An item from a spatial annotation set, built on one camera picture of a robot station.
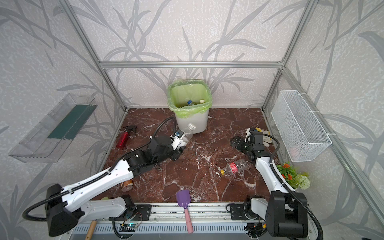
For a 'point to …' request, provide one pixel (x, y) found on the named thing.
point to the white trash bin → (200, 121)
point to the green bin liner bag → (179, 92)
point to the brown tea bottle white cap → (202, 101)
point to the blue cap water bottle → (190, 102)
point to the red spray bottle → (123, 136)
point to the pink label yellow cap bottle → (238, 166)
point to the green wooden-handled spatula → (91, 230)
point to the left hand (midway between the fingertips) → (183, 139)
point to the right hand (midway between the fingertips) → (236, 137)
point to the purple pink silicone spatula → (183, 197)
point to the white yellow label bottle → (189, 133)
